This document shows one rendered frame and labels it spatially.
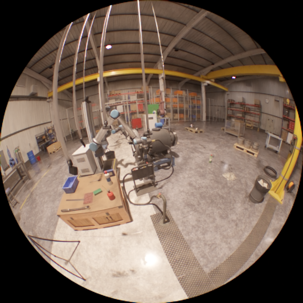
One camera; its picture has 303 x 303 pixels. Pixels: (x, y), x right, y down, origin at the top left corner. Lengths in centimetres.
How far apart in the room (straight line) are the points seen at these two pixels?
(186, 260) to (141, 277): 53
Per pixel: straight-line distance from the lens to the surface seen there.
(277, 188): 297
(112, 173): 156
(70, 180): 192
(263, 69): 1179
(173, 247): 139
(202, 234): 151
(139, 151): 196
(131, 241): 145
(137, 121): 755
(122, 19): 825
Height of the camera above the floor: 137
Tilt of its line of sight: 24 degrees down
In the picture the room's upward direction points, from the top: 5 degrees counter-clockwise
